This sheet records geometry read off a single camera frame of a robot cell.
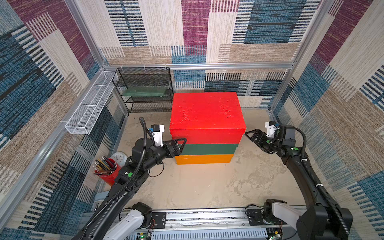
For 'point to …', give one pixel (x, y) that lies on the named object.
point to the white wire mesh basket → (82, 120)
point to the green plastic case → (154, 91)
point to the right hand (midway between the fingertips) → (251, 139)
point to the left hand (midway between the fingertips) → (181, 140)
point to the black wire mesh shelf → (158, 76)
